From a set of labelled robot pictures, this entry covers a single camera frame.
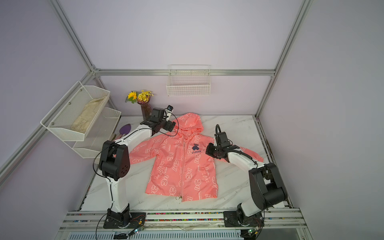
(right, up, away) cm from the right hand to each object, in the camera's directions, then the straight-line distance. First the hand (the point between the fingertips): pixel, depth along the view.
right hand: (206, 152), depth 91 cm
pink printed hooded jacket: (-16, -10, +1) cm, 19 cm away
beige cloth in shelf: (-66, +20, -14) cm, 70 cm away
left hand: (-27, +20, +7) cm, 34 cm away
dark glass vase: (-43, +28, +16) cm, 54 cm away
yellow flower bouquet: (-43, +36, +7) cm, 56 cm away
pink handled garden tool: (-64, +9, +16) cm, 67 cm away
